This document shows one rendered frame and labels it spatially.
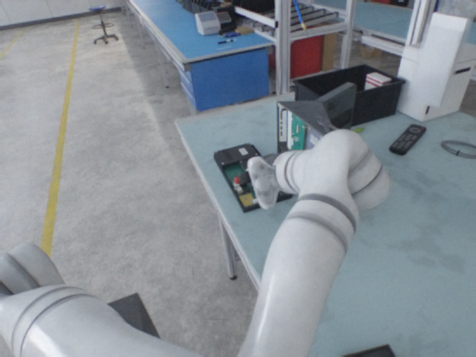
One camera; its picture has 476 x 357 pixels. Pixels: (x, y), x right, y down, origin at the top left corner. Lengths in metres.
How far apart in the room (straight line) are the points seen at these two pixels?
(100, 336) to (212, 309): 1.49
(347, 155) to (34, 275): 0.47
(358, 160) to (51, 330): 0.35
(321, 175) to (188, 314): 1.51
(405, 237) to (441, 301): 0.15
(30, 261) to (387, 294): 0.59
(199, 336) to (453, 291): 1.27
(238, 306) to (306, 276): 1.49
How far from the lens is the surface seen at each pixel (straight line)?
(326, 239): 0.30
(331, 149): 0.37
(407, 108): 1.21
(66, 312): 0.37
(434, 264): 0.73
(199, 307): 1.80
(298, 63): 2.58
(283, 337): 0.29
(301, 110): 0.73
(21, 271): 0.57
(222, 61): 2.27
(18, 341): 0.41
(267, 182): 0.52
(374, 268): 0.68
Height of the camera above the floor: 1.53
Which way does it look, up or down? 38 degrees down
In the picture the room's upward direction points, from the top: 6 degrees counter-clockwise
